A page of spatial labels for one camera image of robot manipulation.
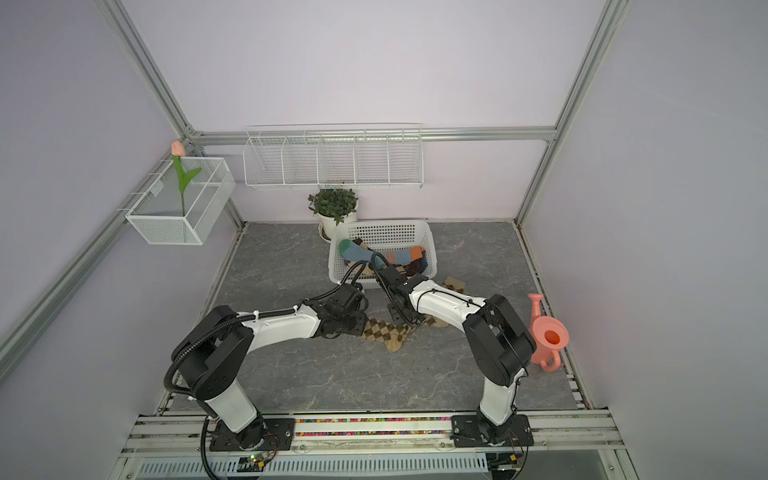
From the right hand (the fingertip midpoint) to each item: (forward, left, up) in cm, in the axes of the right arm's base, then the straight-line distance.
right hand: (406, 310), depth 92 cm
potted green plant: (+33, +25, +14) cm, 43 cm away
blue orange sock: (+22, +17, +1) cm, 28 cm away
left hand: (-4, +14, -2) cm, 15 cm away
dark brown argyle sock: (+16, -4, +1) cm, 16 cm away
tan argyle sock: (-7, +4, -3) cm, 9 cm away
